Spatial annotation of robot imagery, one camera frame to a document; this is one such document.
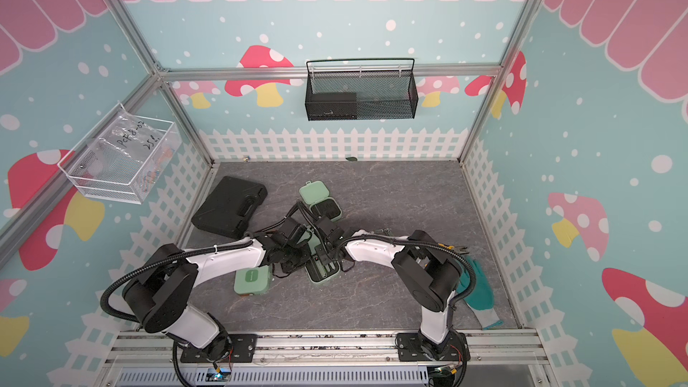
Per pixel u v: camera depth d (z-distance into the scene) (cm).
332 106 94
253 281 85
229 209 99
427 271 47
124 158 71
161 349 76
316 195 109
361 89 93
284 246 71
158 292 45
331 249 68
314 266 89
